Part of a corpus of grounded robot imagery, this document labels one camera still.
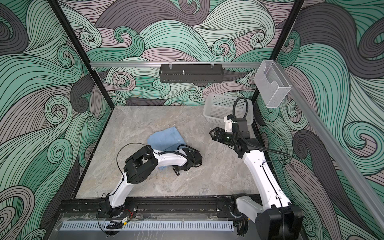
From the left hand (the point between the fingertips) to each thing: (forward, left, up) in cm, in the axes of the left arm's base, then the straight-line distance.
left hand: (173, 158), depth 92 cm
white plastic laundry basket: (+44, -33, +2) cm, 55 cm away
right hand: (+4, -24, +23) cm, 33 cm away
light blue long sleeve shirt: (+12, +3, +3) cm, 13 cm away
